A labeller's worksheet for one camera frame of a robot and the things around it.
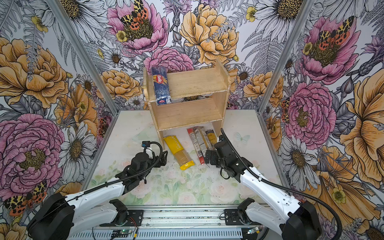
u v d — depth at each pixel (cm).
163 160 81
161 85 67
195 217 76
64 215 41
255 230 71
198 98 117
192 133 105
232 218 73
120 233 71
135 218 74
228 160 60
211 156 72
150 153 68
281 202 43
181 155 94
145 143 73
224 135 56
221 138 72
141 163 64
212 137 105
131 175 64
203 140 99
